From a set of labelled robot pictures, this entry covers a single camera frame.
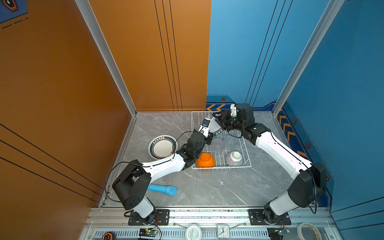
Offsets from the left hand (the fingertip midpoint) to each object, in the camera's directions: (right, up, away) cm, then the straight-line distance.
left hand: (208, 124), depth 80 cm
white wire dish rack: (+13, -16, +15) cm, 25 cm away
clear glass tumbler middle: (+6, -12, +8) cm, 16 cm away
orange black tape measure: (-46, -51, -13) cm, 70 cm away
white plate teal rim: (-30, -14, +19) cm, 38 cm away
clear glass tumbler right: (+14, -10, +11) cm, 21 cm away
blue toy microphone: (-21, -35, -2) cm, 41 cm away
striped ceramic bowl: (+16, -20, +7) cm, 26 cm away
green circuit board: (-30, -52, -10) cm, 60 cm away
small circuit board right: (+32, -52, -10) cm, 62 cm away
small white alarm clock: (+6, -50, -12) cm, 51 cm away
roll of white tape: (+42, -49, -11) cm, 66 cm away
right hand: (+1, +4, -3) cm, 6 cm away
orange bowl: (-1, -21, +5) cm, 22 cm away
